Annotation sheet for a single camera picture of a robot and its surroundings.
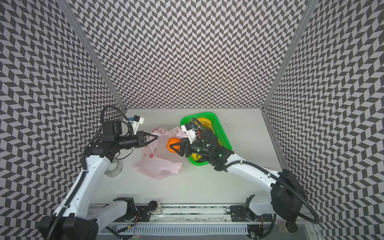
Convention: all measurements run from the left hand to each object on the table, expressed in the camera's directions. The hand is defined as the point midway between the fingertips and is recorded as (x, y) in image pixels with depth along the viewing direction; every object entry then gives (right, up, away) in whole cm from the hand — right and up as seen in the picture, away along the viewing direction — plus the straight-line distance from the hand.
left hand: (157, 138), depth 70 cm
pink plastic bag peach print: (+2, -9, -7) cm, 11 cm away
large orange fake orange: (+7, -1, -3) cm, 8 cm away
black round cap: (+59, -36, -8) cm, 70 cm away
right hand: (+8, -5, 0) cm, 9 cm away
